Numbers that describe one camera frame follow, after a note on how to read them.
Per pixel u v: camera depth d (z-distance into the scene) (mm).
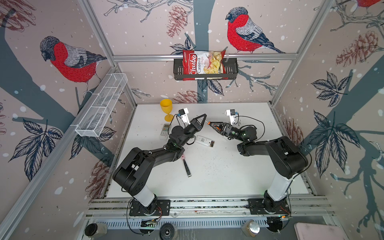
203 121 763
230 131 717
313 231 653
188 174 846
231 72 931
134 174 450
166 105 1037
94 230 600
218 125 794
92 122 714
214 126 731
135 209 728
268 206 659
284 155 503
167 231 587
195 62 870
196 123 722
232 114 756
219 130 743
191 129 727
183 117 743
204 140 978
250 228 596
